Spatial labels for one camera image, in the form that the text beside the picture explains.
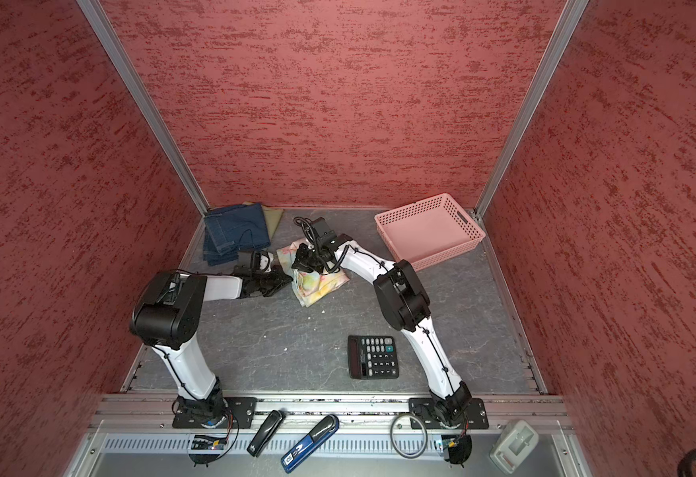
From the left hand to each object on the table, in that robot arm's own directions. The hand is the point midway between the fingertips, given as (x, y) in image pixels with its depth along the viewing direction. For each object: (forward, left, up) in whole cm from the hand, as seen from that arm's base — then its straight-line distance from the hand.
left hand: (293, 282), depth 99 cm
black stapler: (-43, 0, +4) cm, 43 cm away
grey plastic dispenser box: (-45, -59, +3) cm, 74 cm away
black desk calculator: (-25, -27, +2) cm, 37 cm away
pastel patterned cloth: (-5, -7, +5) cm, 10 cm away
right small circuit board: (-46, -48, -3) cm, 66 cm away
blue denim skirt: (+19, +25, +6) cm, 32 cm away
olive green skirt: (+29, +13, +2) cm, 32 cm away
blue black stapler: (-47, -10, +2) cm, 48 cm away
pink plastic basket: (+23, -49, +2) cm, 54 cm away
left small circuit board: (-45, +16, -3) cm, 48 cm away
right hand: (+1, -1, +7) cm, 7 cm away
